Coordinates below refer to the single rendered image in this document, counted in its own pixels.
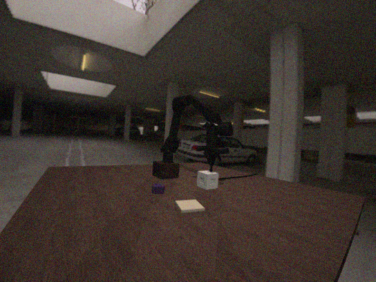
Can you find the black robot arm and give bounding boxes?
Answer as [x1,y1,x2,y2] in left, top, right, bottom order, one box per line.
[160,95,233,163]

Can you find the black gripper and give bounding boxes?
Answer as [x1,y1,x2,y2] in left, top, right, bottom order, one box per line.
[197,135,229,167]

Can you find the small purple cube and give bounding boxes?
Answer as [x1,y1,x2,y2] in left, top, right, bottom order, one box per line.
[152,184,165,194]

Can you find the beige flat square slab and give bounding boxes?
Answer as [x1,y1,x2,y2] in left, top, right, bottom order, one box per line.
[175,200,205,213]

